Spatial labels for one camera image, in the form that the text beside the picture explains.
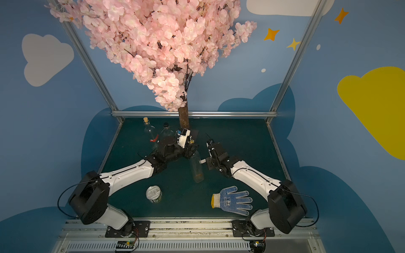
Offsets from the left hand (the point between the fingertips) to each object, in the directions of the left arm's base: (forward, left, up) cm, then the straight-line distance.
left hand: (198, 142), depth 81 cm
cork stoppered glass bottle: (+9, +30, -10) cm, 33 cm away
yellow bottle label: (-5, -3, -10) cm, 12 cm away
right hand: (-2, -9, -10) cm, 13 cm away
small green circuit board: (-43, +33, -24) cm, 59 cm away
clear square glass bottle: (-9, 0, -16) cm, 18 cm away
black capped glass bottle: (+8, +18, -2) cm, 20 cm away
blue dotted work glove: (-23, -18, -20) cm, 36 cm away
